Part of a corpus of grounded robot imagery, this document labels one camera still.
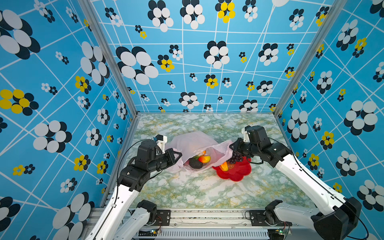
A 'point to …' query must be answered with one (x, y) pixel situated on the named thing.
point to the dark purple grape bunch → (235, 158)
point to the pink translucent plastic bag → (190, 144)
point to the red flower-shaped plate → (236, 173)
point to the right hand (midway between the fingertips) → (231, 146)
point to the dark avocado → (195, 163)
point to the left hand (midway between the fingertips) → (184, 153)
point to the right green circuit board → (276, 233)
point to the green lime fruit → (196, 157)
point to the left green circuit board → (148, 232)
